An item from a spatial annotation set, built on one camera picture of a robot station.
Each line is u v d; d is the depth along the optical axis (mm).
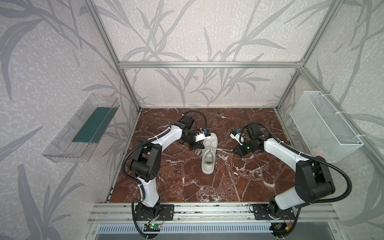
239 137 798
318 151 722
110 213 752
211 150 862
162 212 730
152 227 713
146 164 494
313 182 438
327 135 625
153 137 532
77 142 629
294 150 514
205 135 788
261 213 727
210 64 1278
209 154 866
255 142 663
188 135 787
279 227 747
